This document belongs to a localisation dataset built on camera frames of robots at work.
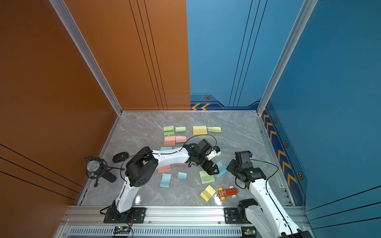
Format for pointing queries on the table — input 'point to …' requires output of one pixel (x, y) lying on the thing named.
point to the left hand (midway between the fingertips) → (215, 166)
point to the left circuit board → (121, 230)
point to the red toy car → (231, 191)
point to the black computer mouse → (120, 156)
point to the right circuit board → (248, 232)
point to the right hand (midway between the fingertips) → (231, 166)
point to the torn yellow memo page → (214, 129)
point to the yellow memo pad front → (208, 193)
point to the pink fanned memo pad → (169, 141)
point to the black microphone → (97, 168)
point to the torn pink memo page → (180, 139)
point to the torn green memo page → (180, 129)
